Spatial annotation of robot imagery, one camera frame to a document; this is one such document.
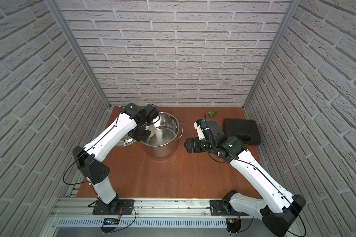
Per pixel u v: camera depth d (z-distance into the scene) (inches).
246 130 40.1
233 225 27.8
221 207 29.1
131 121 20.4
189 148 24.0
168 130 39.8
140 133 25.4
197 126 25.1
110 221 28.5
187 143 24.0
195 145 23.5
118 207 26.5
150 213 28.7
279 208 14.7
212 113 44.8
